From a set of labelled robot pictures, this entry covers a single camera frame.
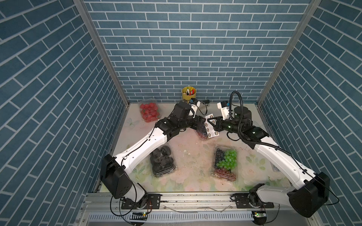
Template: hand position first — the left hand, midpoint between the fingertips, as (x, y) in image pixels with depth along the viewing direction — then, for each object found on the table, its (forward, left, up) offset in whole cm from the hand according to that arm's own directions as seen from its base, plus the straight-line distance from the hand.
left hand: (206, 120), depth 74 cm
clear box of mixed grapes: (-15, -13, -22) cm, 29 cm away
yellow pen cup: (+40, +9, -16) cm, 44 cm away
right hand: (-1, -2, 0) cm, 2 cm away
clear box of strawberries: (+27, +39, -23) cm, 53 cm away
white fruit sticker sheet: (-3, -2, -2) cm, 4 cm away
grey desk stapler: (+41, -7, -25) cm, 48 cm away
